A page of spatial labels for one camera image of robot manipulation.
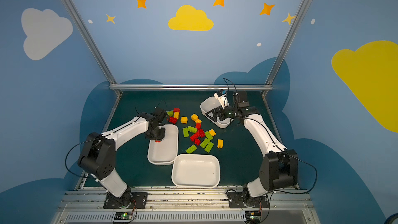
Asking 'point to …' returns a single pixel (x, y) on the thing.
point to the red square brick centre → (201, 132)
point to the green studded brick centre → (208, 135)
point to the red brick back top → (176, 110)
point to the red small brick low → (197, 141)
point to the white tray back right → (209, 103)
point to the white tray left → (165, 152)
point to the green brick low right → (209, 146)
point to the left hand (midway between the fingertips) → (159, 136)
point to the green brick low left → (191, 149)
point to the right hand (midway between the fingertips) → (213, 110)
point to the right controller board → (253, 217)
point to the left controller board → (123, 215)
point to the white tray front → (193, 170)
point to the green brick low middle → (204, 143)
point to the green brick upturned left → (185, 132)
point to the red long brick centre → (194, 136)
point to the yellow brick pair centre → (195, 117)
